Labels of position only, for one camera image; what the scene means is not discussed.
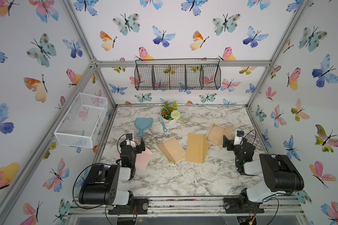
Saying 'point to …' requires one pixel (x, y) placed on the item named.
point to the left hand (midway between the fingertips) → (135, 137)
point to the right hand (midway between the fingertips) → (233, 134)
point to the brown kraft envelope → (197, 146)
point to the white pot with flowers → (169, 114)
